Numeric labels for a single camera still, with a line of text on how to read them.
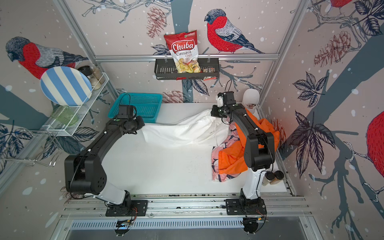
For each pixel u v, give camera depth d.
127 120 0.65
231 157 0.88
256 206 0.67
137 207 0.73
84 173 0.43
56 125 0.67
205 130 0.93
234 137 0.98
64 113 0.70
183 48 0.80
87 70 0.79
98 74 0.86
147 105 1.07
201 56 0.90
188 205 0.74
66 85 0.72
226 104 0.75
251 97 1.11
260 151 0.50
